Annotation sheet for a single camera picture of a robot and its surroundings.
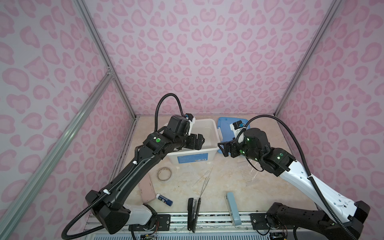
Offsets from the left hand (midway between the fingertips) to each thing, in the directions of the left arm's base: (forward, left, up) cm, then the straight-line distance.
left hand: (198, 136), depth 70 cm
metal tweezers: (-16, -2, -31) cm, 34 cm away
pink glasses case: (-15, +29, -28) cm, 42 cm away
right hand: (-2, -13, -1) cm, 13 cm away
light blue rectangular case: (-25, -17, -28) cm, 42 cm away
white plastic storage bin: (+20, -7, -20) cm, 29 cm away
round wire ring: (-5, +21, -30) cm, 37 cm away
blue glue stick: (-20, +19, -27) cm, 39 cm away
